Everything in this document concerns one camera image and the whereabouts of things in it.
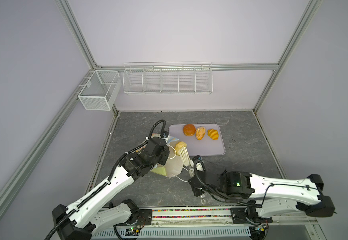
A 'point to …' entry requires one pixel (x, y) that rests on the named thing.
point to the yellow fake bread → (213, 134)
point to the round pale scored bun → (179, 145)
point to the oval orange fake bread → (200, 133)
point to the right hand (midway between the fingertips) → (188, 183)
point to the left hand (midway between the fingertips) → (162, 150)
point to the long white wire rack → (168, 78)
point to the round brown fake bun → (189, 130)
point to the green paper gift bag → (172, 167)
